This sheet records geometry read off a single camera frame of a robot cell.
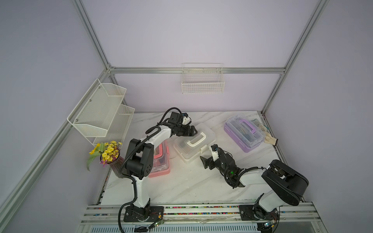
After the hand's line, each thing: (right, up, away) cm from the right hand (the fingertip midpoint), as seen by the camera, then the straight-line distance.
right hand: (207, 154), depth 90 cm
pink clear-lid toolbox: (-28, -5, -8) cm, 30 cm away
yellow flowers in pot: (-51, +5, -21) cm, 55 cm away
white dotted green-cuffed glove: (+42, +17, +14) cm, 47 cm away
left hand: (-10, +13, +4) cm, 17 cm away
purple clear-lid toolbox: (+28, +12, +7) cm, 31 cm away
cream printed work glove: (+46, +9, +14) cm, 49 cm away
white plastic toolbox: (-12, +5, -4) cm, 14 cm away
